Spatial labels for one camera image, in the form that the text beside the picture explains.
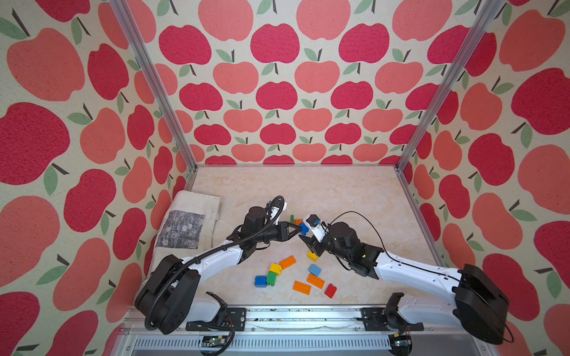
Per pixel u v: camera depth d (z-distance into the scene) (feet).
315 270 2.84
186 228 2.97
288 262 2.84
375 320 2.40
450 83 2.84
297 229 2.56
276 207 2.32
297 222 2.45
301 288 2.64
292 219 3.13
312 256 2.40
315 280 2.70
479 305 1.33
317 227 2.21
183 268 1.47
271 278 2.74
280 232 2.36
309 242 2.32
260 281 2.69
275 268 2.77
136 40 2.48
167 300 1.38
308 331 2.40
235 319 2.47
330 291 2.63
